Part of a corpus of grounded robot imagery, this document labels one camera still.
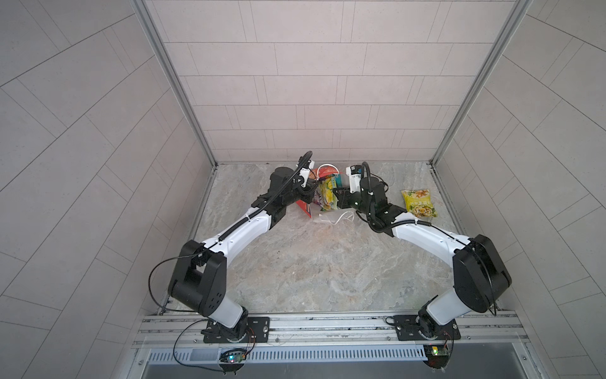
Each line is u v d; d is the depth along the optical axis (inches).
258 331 27.8
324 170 32.7
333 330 28.4
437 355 26.8
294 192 27.3
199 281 16.5
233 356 25.3
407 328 28.0
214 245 17.8
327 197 33.4
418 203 38.2
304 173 27.7
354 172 28.6
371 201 25.1
